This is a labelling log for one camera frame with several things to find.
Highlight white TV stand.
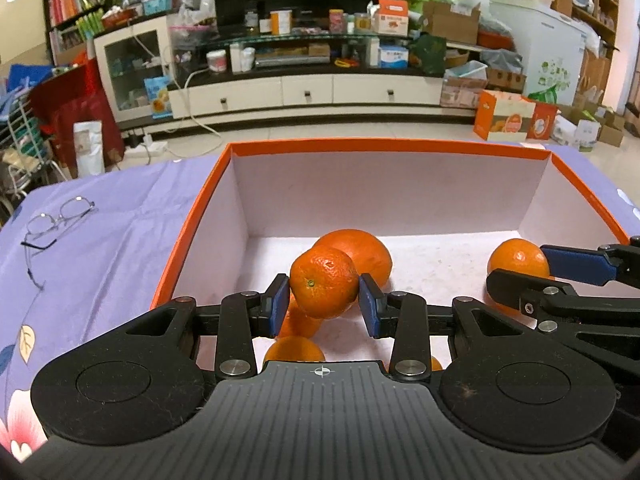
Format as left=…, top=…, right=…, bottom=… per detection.
left=167, top=30, right=451, bottom=121

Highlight dark green bag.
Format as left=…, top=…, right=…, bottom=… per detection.
left=410, top=34, right=447, bottom=78

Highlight orange white carton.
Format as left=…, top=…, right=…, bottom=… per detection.
left=375, top=0, right=411, bottom=37

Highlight white glass-door cabinet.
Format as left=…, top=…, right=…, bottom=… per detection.
left=94, top=15, right=173, bottom=123

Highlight small white carton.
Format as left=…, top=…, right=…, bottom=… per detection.
left=552, top=115, right=601, bottom=153

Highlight blue snack bag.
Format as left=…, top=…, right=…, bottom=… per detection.
left=144, top=76, right=173, bottom=121

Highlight beige cabinet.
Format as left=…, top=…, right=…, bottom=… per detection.
left=0, top=0, right=48, bottom=66

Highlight white wire rack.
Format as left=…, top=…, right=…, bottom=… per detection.
left=0, top=87, right=56, bottom=201

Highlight orange fruit carton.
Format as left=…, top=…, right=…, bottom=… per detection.
left=473, top=89, right=561, bottom=143

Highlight small brown cardboard box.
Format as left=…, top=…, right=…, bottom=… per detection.
left=597, top=110, right=626, bottom=148

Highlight thin-framed eyeglasses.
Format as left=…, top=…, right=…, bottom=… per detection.
left=21, top=196, right=97, bottom=291

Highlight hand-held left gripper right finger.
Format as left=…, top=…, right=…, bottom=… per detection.
left=358, top=273, right=526, bottom=381

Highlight white chest freezer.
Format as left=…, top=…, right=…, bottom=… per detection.
left=489, top=0, right=588, bottom=106

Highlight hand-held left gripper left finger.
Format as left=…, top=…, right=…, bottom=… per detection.
left=120, top=274, right=292, bottom=380

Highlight blue white tissue pack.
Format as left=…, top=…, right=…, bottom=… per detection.
left=378, top=45, right=411, bottom=69

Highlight red bag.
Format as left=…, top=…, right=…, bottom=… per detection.
left=30, top=57, right=126, bottom=168

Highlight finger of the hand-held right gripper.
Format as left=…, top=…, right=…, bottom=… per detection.
left=540, top=235, right=640, bottom=291
left=486, top=268, right=640, bottom=386

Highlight white power strip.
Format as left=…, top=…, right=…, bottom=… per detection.
left=125, top=132, right=168, bottom=157

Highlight white paper bag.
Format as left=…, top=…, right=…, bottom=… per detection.
left=73, top=121, right=106, bottom=177

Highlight large orange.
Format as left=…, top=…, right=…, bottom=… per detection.
left=312, top=228, right=393, bottom=293

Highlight orange cardboard box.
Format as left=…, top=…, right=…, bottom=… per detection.
left=150, top=139, right=631, bottom=373

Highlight black bookshelf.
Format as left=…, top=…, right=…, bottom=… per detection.
left=42, top=0, right=141, bottom=53

